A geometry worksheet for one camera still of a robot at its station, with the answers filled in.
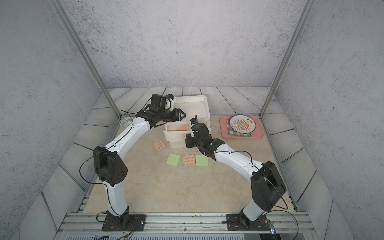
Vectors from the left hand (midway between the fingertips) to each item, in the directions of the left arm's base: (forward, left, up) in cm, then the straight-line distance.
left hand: (186, 115), depth 85 cm
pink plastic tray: (+7, -50, -25) cm, 57 cm away
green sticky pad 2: (-15, -9, -25) cm, 31 cm away
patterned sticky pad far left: (-3, +19, -25) cm, 32 cm away
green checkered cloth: (+8, -31, -25) cm, 41 cm away
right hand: (-10, 0, -6) cm, 12 cm away
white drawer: (-3, +6, -10) cm, 13 cm away
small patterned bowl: (+18, +47, -23) cm, 56 cm away
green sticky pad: (-13, +9, -27) cm, 31 cm away
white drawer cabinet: (+10, -5, -3) cm, 11 cm away
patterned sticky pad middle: (-15, -1, -25) cm, 29 cm away
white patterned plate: (+15, -41, -25) cm, 50 cm away
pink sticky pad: (-1, +2, -9) cm, 9 cm away
